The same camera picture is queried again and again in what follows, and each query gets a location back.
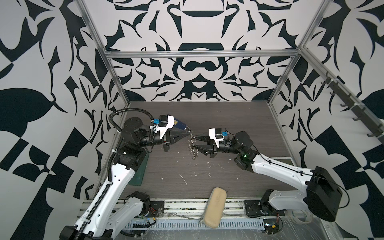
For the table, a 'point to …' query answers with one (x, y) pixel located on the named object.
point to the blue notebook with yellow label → (178, 124)
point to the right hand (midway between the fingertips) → (194, 141)
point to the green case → (137, 178)
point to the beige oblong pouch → (215, 207)
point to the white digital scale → (288, 160)
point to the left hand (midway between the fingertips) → (189, 129)
